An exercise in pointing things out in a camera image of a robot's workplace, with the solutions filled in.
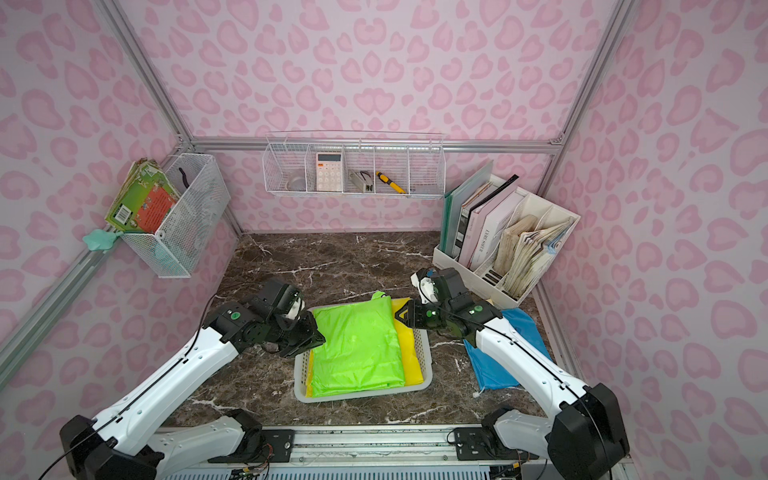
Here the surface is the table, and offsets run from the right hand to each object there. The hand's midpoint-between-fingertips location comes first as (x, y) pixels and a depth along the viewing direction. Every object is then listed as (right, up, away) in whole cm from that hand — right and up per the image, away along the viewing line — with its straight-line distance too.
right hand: (398, 315), depth 77 cm
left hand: (-17, -4, -4) cm, 18 cm away
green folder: (+16, +31, +10) cm, 37 cm away
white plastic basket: (-24, -18, -4) cm, 30 cm away
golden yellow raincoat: (+3, -10, +2) cm, 11 cm away
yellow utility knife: (-3, +40, +20) cm, 45 cm away
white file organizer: (+34, +21, +18) cm, 43 cm away
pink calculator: (-22, +42, +18) cm, 51 cm away
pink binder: (+21, +26, +7) cm, 34 cm away
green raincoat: (-9, -9, 0) cm, 13 cm away
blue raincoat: (+25, -17, +4) cm, 31 cm away
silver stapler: (-12, +41, +23) cm, 48 cm away
